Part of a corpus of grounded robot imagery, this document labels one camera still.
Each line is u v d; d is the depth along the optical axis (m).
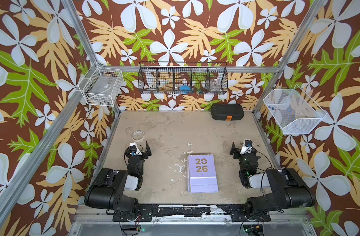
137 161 0.68
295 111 0.82
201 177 0.80
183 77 0.98
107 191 0.44
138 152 0.72
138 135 1.05
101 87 0.86
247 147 0.75
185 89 0.94
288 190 0.45
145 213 0.74
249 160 0.68
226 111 1.17
